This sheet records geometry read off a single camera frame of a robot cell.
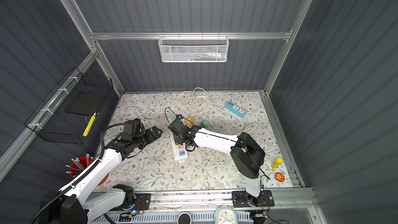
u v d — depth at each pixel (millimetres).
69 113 722
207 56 919
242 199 720
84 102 741
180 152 868
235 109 1077
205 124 991
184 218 656
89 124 693
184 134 645
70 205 381
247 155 531
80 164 726
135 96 1161
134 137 643
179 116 768
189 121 752
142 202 722
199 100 1161
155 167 846
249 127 967
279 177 806
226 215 681
